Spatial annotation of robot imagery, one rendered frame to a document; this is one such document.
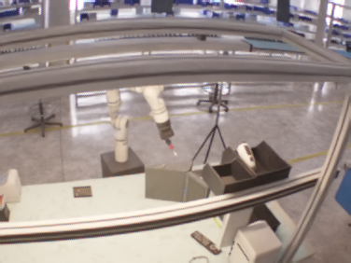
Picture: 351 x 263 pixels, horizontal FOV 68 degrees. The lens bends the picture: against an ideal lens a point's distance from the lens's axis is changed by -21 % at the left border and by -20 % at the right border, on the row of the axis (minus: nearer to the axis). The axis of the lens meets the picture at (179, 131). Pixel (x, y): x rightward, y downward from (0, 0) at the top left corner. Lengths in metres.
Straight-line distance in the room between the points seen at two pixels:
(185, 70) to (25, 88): 0.29
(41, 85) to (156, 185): 1.14
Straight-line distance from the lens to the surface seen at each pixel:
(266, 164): 1.17
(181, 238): 1.47
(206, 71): 0.60
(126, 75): 0.55
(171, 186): 1.58
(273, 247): 1.23
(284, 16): 5.98
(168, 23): 0.99
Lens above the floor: 2.12
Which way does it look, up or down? 30 degrees down
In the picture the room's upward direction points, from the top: 5 degrees clockwise
